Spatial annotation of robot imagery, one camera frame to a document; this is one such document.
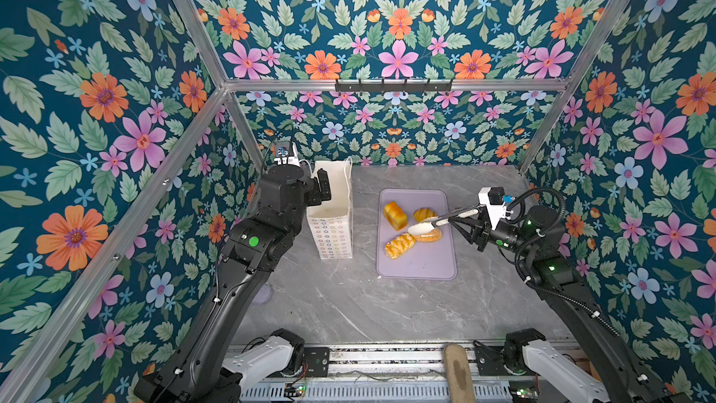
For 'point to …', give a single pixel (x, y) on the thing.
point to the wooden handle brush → (460, 378)
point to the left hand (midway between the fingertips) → (306, 172)
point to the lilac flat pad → (264, 295)
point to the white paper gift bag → (330, 225)
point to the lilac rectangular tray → (433, 260)
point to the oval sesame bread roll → (433, 236)
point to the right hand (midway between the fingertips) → (461, 209)
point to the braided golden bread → (398, 246)
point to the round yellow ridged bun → (423, 213)
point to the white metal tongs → (424, 228)
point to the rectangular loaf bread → (395, 215)
